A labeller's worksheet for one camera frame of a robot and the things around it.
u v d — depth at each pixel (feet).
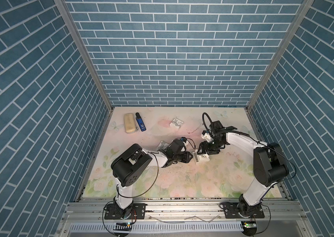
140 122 3.50
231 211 2.41
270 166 1.58
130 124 3.51
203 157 2.84
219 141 2.37
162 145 3.10
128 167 1.64
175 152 2.43
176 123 3.54
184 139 2.82
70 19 2.43
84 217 2.42
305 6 2.31
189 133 3.46
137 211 2.42
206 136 2.84
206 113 2.71
